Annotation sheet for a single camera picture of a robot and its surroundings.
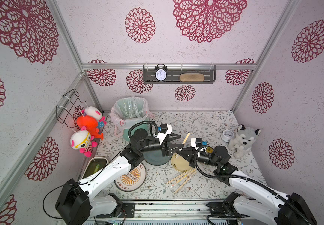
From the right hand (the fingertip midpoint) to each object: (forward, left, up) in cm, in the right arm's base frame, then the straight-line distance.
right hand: (177, 151), depth 66 cm
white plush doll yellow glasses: (+10, +54, -7) cm, 55 cm away
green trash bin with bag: (+34, +32, -7) cm, 47 cm away
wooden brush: (+49, -11, +9) cm, 50 cm away
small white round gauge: (+28, -39, -26) cm, 54 cm away
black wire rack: (+18, +60, +7) cm, 63 cm away
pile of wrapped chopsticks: (-6, -1, -27) cm, 28 cm away
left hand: (+3, -2, +4) cm, 5 cm away
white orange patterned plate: (-6, +25, -26) cm, 36 cm away
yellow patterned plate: (-2, -13, +6) cm, 15 cm away
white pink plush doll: (+32, +54, -7) cm, 63 cm away
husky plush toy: (+14, -41, -13) cm, 45 cm away
